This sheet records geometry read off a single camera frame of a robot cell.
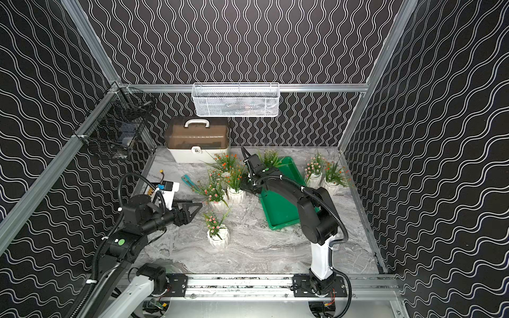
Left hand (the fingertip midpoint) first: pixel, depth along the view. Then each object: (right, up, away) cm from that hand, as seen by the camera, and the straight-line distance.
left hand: (195, 201), depth 70 cm
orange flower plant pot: (+12, -1, +23) cm, 26 cm away
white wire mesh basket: (+24, +47, +34) cm, 63 cm away
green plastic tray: (+33, -8, +22) cm, 41 cm away
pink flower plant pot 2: (+48, +10, +22) cm, 54 cm away
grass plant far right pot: (+59, +7, +28) cm, 66 cm away
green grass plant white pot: (+29, +17, +29) cm, 44 cm away
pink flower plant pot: (+3, +1, +16) cm, 16 cm away
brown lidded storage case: (-13, +28, +43) cm, 53 cm away
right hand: (+15, +3, +23) cm, 27 cm away
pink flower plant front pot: (+6, -14, +8) cm, 17 cm away
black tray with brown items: (-32, 0, +30) cm, 44 cm away
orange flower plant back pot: (+6, +15, +23) cm, 28 cm away
